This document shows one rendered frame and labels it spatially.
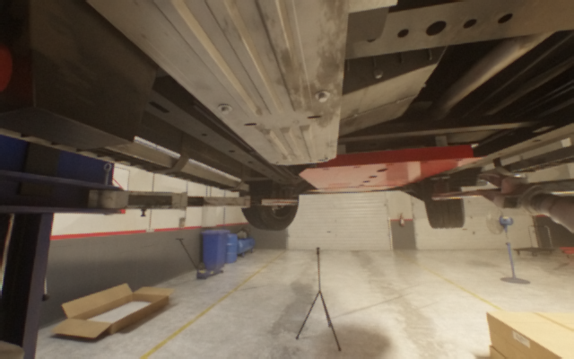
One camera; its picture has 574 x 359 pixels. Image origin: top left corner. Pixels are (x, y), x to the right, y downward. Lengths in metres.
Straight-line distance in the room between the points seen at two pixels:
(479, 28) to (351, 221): 9.11
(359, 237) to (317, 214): 1.92
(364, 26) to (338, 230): 9.23
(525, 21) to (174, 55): 0.55
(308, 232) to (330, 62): 9.27
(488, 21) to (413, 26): 0.12
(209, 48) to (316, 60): 0.14
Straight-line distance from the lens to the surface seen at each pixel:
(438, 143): 1.01
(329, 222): 9.44
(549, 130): 1.01
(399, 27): 0.46
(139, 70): 0.35
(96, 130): 0.29
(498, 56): 0.82
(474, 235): 10.92
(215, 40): 0.31
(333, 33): 0.30
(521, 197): 0.86
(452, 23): 0.50
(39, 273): 1.42
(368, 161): 0.91
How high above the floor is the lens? 1.40
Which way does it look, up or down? 10 degrees up
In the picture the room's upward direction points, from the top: 1 degrees counter-clockwise
